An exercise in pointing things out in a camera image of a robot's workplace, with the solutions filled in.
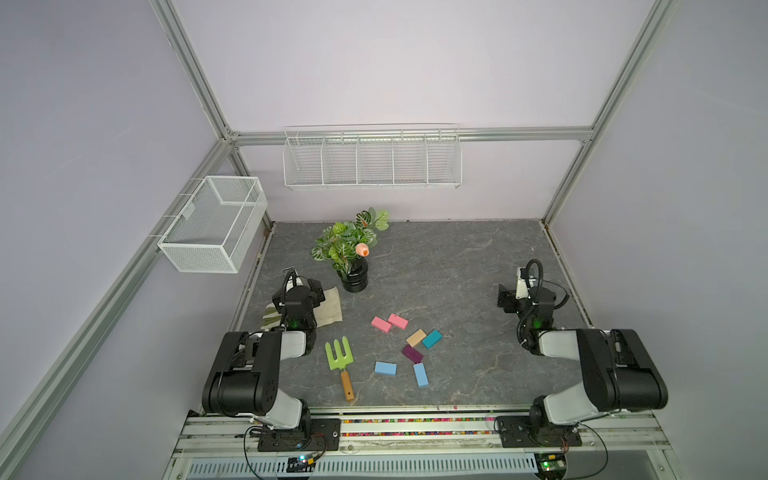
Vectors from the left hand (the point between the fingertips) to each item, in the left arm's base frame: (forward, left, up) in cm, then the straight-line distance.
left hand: (299, 285), depth 92 cm
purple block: (-21, -33, -8) cm, 40 cm away
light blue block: (-25, -25, -8) cm, 36 cm away
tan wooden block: (-16, -35, -8) cm, 40 cm away
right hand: (-3, -68, -2) cm, 68 cm away
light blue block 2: (-27, -35, -8) cm, 45 cm away
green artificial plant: (+1, -17, +18) cm, 25 cm away
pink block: (-12, -25, -7) cm, 28 cm away
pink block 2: (-11, -30, -8) cm, 33 cm away
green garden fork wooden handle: (-22, -12, -9) cm, 27 cm away
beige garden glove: (-6, -7, -9) cm, 13 cm away
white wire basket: (+8, +20, +18) cm, 28 cm away
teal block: (-17, -40, -8) cm, 44 cm away
